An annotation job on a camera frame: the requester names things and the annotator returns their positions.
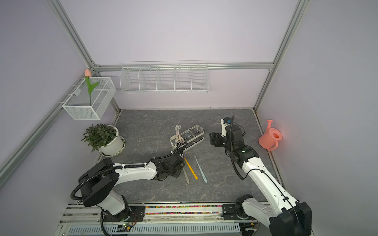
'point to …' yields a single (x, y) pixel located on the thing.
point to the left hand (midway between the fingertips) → (177, 169)
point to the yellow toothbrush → (191, 168)
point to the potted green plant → (106, 137)
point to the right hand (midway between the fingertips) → (215, 133)
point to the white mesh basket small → (77, 103)
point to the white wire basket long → (164, 76)
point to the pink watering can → (269, 139)
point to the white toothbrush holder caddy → (191, 136)
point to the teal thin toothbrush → (203, 176)
